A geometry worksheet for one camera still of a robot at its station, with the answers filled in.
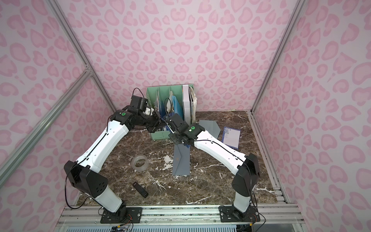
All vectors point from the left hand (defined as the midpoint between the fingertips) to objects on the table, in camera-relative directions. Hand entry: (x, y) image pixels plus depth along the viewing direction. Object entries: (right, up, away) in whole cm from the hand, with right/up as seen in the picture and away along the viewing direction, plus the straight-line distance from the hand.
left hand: (169, 120), depth 76 cm
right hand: (+3, -6, +3) cm, 8 cm away
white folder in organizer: (+9, +14, +16) cm, 23 cm away
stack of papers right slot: (+13, +12, +15) cm, 23 cm away
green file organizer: (-2, +12, +16) cm, 21 cm away
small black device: (-17, -39, +6) cm, 43 cm away
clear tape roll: (-18, -29, +13) cm, 36 cm away
